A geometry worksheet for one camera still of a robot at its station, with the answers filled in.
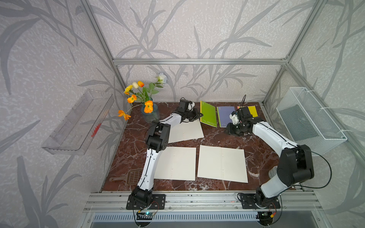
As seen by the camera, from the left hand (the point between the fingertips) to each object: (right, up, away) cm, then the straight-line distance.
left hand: (203, 114), depth 103 cm
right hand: (+14, -10, -13) cm, 22 cm away
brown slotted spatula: (-43, -37, -20) cm, 60 cm away
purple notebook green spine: (+18, +1, +13) cm, 22 cm away
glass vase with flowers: (-41, +12, -12) cm, 45 cm away
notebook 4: (+10, -30, -15) cm, 35 cm away
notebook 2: (+6, +1, +15) cm, 16 cm away
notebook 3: (-18, -30, -16) cm, 39 cm away
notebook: (-13, -12, -2) cm, 17 cm away
